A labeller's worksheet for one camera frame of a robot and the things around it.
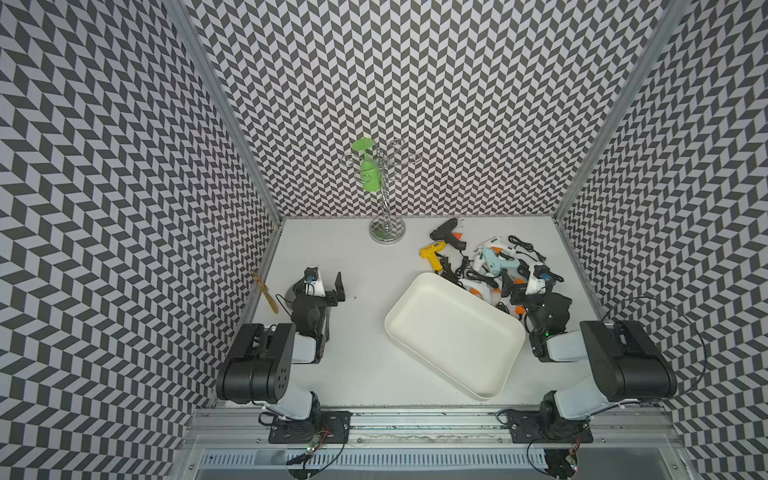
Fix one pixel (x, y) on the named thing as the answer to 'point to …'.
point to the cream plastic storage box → (470, 341)
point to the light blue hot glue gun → (495, 264)
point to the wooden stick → (263, 287)
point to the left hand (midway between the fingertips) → (324, 274)
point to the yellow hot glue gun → (429, 253)
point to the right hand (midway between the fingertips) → (517, 274)
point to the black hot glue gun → (445, 233)
